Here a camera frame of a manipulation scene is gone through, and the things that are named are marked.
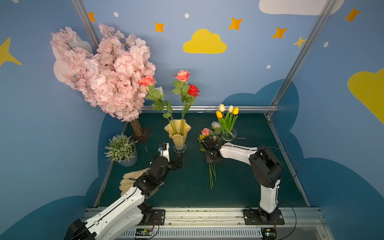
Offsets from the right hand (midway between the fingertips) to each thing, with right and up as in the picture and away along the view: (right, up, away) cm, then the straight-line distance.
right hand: (213, 156), depth 97 cm
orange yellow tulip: (+1, +26, -16) cm, 30 cm away
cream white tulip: (+8, +24, -11) cm, 28 cm away
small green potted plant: (-53, +7, -15) cm, 55 cm away
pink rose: (-31, +31, -18) cm, 47 cm away
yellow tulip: (+11, +29, -12) cm, 33 cm away
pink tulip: (-1, -7, -6) cm, 9 cm away
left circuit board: (-37, -32, -25) cm, 55 cm away
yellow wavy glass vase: (-23, +18, -6) cm, 30 cm away
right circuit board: (+24, -34, -24) cm, 48 cm away
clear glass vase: (+10, +13, -4) cm, 17 cm away
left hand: (-23, +6, -17) cm, 29 cm away
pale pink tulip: (+3, +30, -13) cm, 33 cm away
